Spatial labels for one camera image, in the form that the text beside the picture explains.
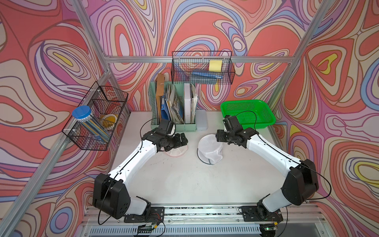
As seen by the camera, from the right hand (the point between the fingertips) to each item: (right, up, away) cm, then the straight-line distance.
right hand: (221, 139), depth 86 cm
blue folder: (-35, +17, +7) cm, 40 cm away
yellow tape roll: (-63, +11, -7) cm, 64 cm away
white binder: (-21, +14, +18) cm, 31 cm away
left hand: (-22, -1, -5) cm, 23 cm away
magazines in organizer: (-28, +22, +8) cm, 37 cm away
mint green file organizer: (-26, +36, +19) cm, 49 cm away
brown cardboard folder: (-36, +28, -2) cm, 46 cm away
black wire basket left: (-64, +19, -7) cm, 67 cm away
